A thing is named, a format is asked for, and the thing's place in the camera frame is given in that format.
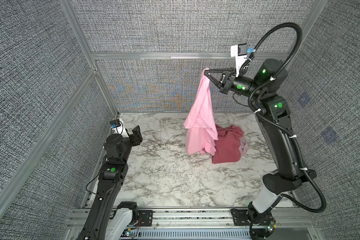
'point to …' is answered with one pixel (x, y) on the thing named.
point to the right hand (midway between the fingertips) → (206, 71)
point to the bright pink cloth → (200, 122)
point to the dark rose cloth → (227, 144)
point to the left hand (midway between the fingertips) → (133, 127)
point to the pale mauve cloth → (244, 147)
